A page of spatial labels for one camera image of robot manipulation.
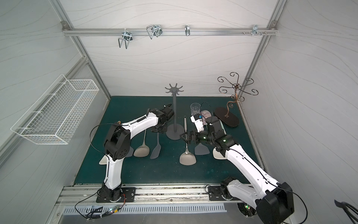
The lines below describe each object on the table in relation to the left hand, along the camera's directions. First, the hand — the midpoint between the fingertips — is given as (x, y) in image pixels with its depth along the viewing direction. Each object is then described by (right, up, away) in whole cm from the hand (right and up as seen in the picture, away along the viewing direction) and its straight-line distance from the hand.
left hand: (161, 127), depth 92 cm
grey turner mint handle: (+27, -14, -3) cm, 30 cm away
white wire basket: (-50, +8, -25) cm, 56 cm away
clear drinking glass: (+24, +13, +16) cm, 32 cm away
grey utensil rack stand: (+9, -4, +6) cm, 12 cm away
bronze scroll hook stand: (+51, +4, +10) cm, 52 cm away
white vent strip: (-29, -40, -20) cm, 53 cm away
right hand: (+17, -2, -19) cm, 25 cm away
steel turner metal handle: (+17, -17, -9) cm, 26 cm away
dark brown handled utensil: (-12, -16, 0) cm, 20 cm away
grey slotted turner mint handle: (-3, -15, -4) cm, 16 cm away
